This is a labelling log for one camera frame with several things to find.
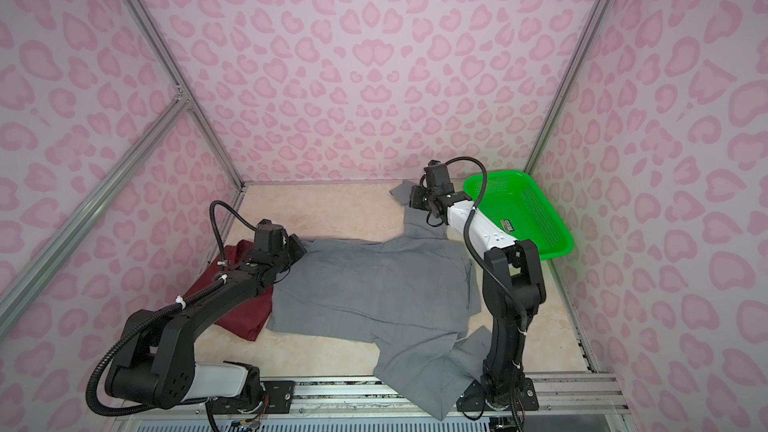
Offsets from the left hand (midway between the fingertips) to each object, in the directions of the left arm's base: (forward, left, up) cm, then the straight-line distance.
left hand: (305, 237), depth 90 cm
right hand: (+12, -35, +6) cm, 37 cm away
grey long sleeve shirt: (-14, -31, -12) cm, 36 cm away
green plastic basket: (+22, -72, -13) cm, 77 cm away
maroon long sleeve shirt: (-22, +14, -7) cm, 27 cm away
